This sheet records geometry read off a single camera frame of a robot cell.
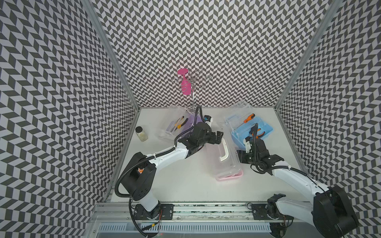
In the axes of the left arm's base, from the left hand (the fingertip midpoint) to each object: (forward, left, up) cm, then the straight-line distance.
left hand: (216, 133), depth 84 cm
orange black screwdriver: (+17, -26, -6) cm, 32 cm away
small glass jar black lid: (+5, +47, -8) cm, 47 cm away
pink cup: (+36, +18, +7) cm, 41 cm away
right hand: (-10, -14, -11) cm, 20 cm away
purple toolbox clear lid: (+15, +22, -7) cm, 27 cm away
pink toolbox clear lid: (-16, -2, 0) cm, 16 cm away
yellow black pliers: (+10, +23, -7) cm, 26 cm away
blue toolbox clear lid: (+18, -21, -10) cm, 29 cm away
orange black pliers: (+5, -29, -13) cm, 32 cm away
